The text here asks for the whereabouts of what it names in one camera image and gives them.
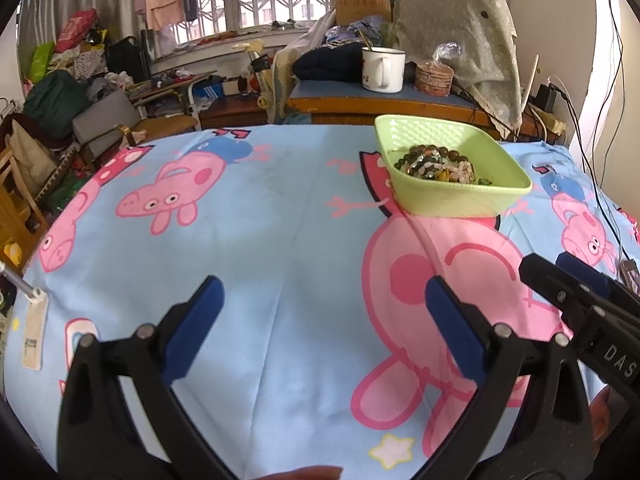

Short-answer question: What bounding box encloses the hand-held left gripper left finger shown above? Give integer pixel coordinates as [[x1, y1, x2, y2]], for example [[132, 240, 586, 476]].
[[56, 275, 237, 480]]

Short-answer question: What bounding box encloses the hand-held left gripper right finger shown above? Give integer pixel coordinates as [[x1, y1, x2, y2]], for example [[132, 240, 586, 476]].
[[414, 276, 597, 480]]

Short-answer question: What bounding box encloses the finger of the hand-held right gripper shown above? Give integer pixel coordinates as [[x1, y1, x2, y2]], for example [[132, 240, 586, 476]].
[[555, 252, 640, 307], [518, 253, 597, 322]]

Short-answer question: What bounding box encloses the green plastic basket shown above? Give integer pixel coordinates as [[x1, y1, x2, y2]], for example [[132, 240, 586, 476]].
[[374, 114, 533, 219]]

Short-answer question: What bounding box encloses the pile of mixed bead jewelry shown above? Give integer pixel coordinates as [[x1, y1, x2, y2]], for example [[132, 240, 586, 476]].
[[392, 143, 495, 184]]

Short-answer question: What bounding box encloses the person's right hand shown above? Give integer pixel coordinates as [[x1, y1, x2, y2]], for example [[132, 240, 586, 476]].
[[589, 384, 629, 459]]

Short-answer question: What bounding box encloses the person's left hand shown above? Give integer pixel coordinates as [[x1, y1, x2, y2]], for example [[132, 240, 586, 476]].
[[259, 466, 346, 480]]

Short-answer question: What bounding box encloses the small brown object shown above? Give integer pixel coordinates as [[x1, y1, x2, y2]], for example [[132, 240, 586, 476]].
[[619, 259, 640, 292]]

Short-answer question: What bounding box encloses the printed cartoon blanket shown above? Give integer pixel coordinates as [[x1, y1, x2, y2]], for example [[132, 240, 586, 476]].
[[5, 125, 640, 480]]

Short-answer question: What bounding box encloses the white tag with metal rod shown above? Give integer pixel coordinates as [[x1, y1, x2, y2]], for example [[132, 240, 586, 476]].
[[0, 262, 49, 372]]

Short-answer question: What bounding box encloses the black power adapter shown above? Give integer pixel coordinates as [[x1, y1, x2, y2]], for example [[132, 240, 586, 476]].
[[529, 82, 559, 114]]

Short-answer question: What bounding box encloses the white stick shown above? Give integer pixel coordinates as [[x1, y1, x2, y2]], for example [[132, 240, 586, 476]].
[[519, 53, 540, 117]]

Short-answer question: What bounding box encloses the round woven basket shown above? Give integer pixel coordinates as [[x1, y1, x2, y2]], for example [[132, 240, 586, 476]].
[[414, 61, 455, 97]]

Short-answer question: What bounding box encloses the grey box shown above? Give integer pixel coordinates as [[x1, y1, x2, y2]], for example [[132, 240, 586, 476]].
[[72, 89, 142, 147]]

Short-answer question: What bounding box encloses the wooden chair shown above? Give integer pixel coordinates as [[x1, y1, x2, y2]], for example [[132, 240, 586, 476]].
[[0, 114, 82, 242]]

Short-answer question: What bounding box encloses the blue shoe box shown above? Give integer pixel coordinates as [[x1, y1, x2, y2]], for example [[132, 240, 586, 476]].
[[192, 82, 227, 102]]

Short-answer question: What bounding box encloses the small folding table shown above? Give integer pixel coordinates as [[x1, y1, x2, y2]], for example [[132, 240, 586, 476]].
[[126, 70, 219, 122]]

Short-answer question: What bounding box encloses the clear plastic bag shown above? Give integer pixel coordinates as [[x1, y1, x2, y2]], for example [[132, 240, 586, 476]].
[[432, 42, 467, 66]]

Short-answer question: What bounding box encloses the wooden desk with blue top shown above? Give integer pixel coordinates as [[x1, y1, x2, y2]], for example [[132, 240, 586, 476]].
[[285, 80, 562, 144]]

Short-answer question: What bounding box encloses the dark green bag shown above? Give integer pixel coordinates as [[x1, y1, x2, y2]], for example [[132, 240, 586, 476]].
[[22, 70, 94, 139]]

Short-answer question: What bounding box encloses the white enamel mug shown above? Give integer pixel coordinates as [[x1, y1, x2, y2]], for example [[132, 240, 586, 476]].
[[360, 47, 407, 94]]

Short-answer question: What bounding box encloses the grey dotted cloth cover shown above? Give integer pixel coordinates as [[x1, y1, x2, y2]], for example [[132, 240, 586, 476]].
[[394, 0, 524, 139]]

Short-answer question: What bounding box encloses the black bag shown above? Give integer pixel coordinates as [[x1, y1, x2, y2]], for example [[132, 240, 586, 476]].
[[104, 35, 149, 82]]

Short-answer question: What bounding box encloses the dark folded clothing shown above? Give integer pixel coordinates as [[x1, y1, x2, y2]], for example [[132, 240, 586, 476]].
[[292, 44, 366, 84]]

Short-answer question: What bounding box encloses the bright green bag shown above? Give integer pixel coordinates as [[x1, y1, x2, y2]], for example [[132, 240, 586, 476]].
[[29, 41, 57, 84]]

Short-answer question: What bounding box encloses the red bag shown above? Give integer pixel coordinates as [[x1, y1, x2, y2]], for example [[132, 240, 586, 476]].
[[54, 8, 99, 54]]

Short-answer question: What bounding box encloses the cardboard box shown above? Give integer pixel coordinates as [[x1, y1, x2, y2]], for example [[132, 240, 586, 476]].
[[334, 0, 394, 26]]

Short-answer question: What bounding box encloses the black cable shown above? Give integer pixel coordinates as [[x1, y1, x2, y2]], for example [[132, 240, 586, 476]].
[[547, 0, 640, 271]]

